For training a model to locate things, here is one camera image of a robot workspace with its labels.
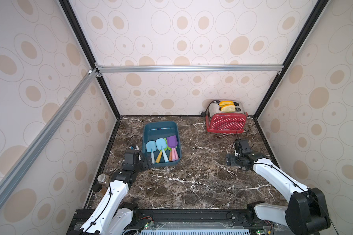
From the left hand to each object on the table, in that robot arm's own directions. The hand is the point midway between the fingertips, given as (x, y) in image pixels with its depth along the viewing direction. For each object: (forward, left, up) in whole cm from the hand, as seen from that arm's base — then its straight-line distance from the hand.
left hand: (147, 158), depth 83 cm
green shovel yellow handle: (+6, -5, -10) cm, 12 cm away
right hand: (+2, -51, -4) cm, 51 cm away
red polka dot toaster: (+29, -49, +5) cm, 57 cm away
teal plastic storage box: (+29, +2, -10) cm, 31 cm away
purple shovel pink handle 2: (+7, -13, -8) cm, 17 cm away
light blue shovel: (+14, +2, -10) cm, 18 cm away
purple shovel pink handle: (+17, -13, -9) cm, 23 cm away
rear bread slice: (+39, -48, +9) cm, 62 cm away
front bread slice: (+33, -50, +9) cm, 61 cm away
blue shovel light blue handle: (+16, -5, -9) cm, 19 cm away
